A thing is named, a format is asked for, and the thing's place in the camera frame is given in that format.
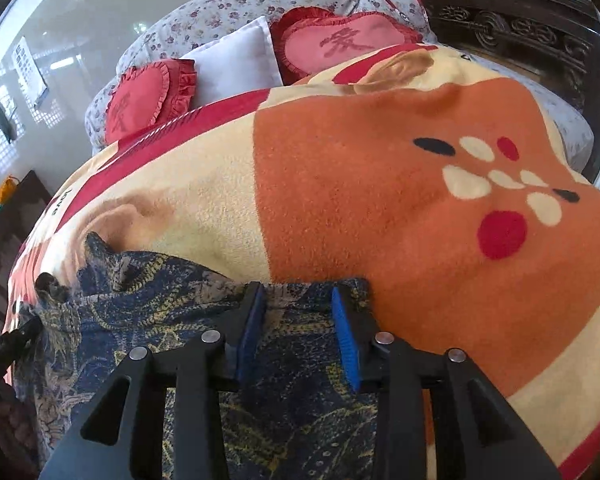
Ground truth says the floral folded quilt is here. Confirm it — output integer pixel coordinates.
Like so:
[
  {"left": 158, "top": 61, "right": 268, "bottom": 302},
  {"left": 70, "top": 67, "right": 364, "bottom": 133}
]
[{"left": 85, "top": 0, "right": 438, "bottom": 156}]

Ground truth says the dark carved wooden headboard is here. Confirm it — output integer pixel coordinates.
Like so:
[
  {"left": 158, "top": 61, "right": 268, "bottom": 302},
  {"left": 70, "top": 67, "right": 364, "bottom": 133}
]
[{"left": 400, "top": 0, "right": 600, "bottom": 111}]

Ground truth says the red heart pillow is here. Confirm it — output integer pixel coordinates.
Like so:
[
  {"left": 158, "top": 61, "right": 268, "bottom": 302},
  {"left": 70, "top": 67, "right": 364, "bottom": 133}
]
[
  {"left": 105, "top": 59, "right": 198, "bottom": 143},
  {"left": 270, "top": 7, "right": 423, "bottom": 86}
]

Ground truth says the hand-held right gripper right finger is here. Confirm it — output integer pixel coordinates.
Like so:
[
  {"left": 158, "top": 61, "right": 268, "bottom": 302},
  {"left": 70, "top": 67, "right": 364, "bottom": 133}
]
[{"left": 330, "top": 285, "right": 563, "bottom": 480}]

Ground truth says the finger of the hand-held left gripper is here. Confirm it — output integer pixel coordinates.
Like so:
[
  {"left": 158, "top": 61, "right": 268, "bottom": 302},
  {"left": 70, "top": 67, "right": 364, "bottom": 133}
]
[{"left": 0, "top": 319, "right": 44, "bottom": 362}]

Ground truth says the orange and cream printed blanket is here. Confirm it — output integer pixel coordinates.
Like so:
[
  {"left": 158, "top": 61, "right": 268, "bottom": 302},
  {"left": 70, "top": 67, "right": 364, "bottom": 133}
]
[{"left": 2, "top": 42, "right": 600, "bottom": 480}]

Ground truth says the white pillow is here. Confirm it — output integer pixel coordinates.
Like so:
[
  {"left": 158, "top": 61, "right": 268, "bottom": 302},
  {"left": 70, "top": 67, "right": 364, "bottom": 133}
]
[{"left": 180, "top": 16, "right": 285, "bottom": 106}]

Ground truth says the wall calendar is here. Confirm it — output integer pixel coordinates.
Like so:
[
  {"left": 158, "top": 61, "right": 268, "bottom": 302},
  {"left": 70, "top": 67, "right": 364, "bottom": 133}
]
[{"left": 14, "top": 36, "right": 48, "bottom": 106}]

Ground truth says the yellow bag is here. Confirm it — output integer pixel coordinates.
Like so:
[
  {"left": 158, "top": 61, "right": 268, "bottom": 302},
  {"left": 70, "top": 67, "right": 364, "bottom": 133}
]
[{"left": 0, "top": 175, "right": 21, "bottom": 206}]

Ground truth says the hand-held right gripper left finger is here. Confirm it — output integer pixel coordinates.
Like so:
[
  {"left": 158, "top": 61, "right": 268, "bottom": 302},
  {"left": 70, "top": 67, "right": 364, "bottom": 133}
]
[{"left": 39, "top": 281, "right": 267, "bottom": 480}]

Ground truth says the dark hanging cloth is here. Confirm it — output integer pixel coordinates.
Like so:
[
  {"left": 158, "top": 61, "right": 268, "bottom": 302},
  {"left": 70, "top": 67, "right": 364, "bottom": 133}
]
[{"left": 0, "top": 91, "right": 18, "bottom": 143}]

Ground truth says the blue floral patterned shirt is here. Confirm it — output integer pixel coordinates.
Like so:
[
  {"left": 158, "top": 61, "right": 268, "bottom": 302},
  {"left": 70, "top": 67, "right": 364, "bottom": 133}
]
[{"left": 10, "top": 232, "right": 381, "bottom": 480}]

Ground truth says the pale bed sheet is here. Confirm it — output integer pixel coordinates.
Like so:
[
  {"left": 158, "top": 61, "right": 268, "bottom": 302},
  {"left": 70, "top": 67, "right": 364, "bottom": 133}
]
[{"left": 472, "top": 57, "right": 595, "bottom": 171}]

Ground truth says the dark wooden cabinet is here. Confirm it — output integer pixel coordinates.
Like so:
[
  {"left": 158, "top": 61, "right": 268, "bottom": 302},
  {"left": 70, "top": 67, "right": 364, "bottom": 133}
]
[{"left": 0, "top": 170, "right": 53, "bottom": 321}]

